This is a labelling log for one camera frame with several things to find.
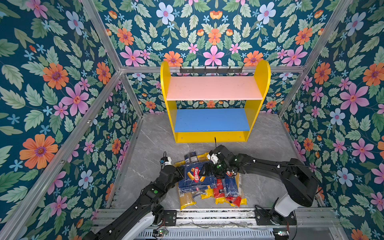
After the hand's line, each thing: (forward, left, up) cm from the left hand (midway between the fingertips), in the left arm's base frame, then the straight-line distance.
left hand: (187, 167), depth 81 cm
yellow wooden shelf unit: (+27, -3, +3) cm, 27 cm away
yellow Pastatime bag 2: (+9, -9, -7) cm, 14 cm away
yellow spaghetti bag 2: (-13, -11, -6) cm, 18 cm away
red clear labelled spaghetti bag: (-18, -25, -5) cm, 31 cm away
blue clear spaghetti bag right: (+9, -2, -6) cm, 11 cm away
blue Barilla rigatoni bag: (-8, -3, 0) cm, 9 cm away
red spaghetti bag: (-13, -16, -3) cm, 21 cm away
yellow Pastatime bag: (+5, +6, -7) cm, 11 cm away
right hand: (-5, -8, -1) cm, 10 cm away
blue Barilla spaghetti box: (-12, -22, 0) cm, 25 cm away
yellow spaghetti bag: (-15, +1, -7) cm, 17 cm away
